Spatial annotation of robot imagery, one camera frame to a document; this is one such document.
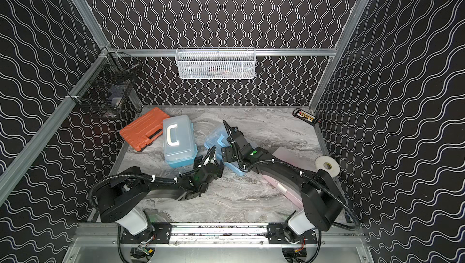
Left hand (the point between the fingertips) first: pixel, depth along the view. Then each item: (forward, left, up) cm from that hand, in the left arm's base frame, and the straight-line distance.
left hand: (213, 157), depth 88 cm
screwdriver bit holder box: (+36, -52, -5) cm, 64 cm away
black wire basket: (+26, +58, +18) cm, 66 cm away
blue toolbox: (+4, +17, +3) cm, 18 cm away
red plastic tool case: (+15, +42, -3) cm, 44 cm away
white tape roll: (+5, -59, -7) cm, 60 cm away
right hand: (+2, -9, +2) cm, 9 cm away
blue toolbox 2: (+8, -1, +4) cm, 9 cm away
